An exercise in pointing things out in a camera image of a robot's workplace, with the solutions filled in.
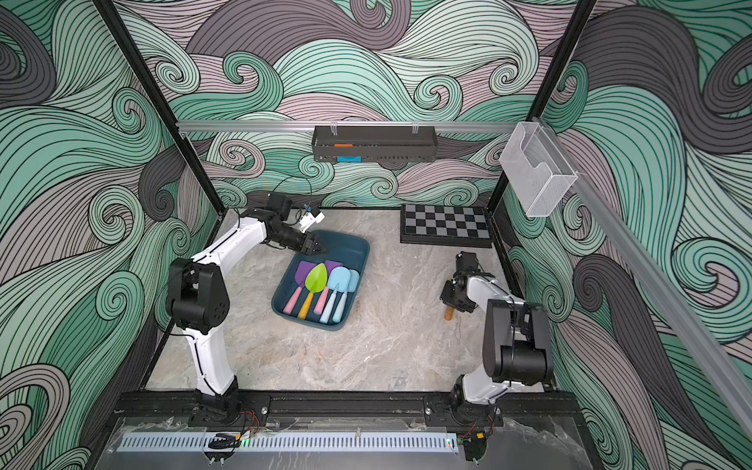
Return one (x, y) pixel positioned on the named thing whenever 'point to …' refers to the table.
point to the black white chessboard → (467, 225)
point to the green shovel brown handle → (449, 313)
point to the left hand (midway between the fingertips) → (323, 247)
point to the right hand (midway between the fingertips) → (456, 302)
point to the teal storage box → (340, 247)
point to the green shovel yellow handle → (315, 281)
